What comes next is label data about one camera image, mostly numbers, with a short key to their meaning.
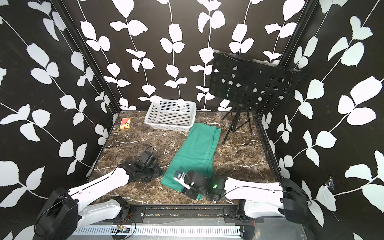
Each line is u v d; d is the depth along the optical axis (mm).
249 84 721
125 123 1108
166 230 702
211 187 528
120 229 706
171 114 1185
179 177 633
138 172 614
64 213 395
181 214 762
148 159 666
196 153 958
